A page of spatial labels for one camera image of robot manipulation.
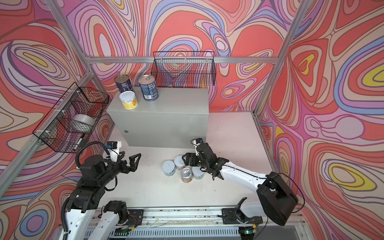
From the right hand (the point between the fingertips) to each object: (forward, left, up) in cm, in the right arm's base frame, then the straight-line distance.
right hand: (188, 160), depth 84 cm
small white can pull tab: (0, +4, -3) cm, 5 cm away
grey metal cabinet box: (+34, +8, -2) cm, 35 cm away
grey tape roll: (+9, +50, +24) cm, 56 cm away
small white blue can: (-6, -5, -4) cm, 9 cm away
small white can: (-3, +12, -5) cm, 13 cm away
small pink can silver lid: (-6, +1, -6) cm, 9 cm away
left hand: (-3, +26, +15) cm, 30 cm away
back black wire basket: (+53, +1, +26) cm, 59 cm away
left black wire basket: (+12, +60, +21) cm, 65 cm away
